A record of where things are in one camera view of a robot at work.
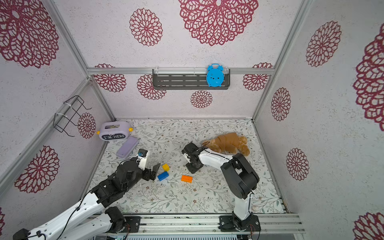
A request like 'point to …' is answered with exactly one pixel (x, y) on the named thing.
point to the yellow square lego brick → (166, 167)
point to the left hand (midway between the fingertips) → (151, 162)
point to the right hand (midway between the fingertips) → (192, 166)
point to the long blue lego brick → (163, 175)
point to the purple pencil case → (127, 146)
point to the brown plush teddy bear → (230, 143)
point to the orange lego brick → (187, 179)
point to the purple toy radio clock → (115, 130)
